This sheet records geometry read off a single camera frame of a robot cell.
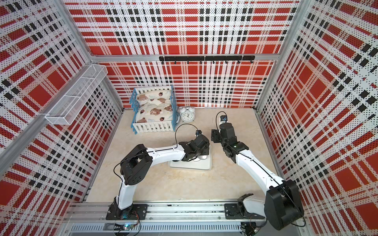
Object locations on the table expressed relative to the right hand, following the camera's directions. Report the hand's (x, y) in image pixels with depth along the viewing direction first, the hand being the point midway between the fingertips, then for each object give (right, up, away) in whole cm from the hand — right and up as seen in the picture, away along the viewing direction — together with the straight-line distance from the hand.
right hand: (220, 129), depth 84 cm
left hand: (-7, -12, +8) cm, 16 cm away
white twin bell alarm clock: (-21, +10, +24) cm, 33 cm away
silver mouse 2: (-14, -17, -4) cm, 22 cm away
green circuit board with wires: (-47, -46, -15) cm, 67 cm away
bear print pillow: (-46, +23, +24) cm, 57 cm away
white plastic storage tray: (-11, -22, +5) cm, 25 cm away
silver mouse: (-10, -17, +5) cm, 21 cm away
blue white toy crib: (-43, +1, +18) cm, 47 cm away
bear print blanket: (-49, +12, +22) cm, 55 cm away
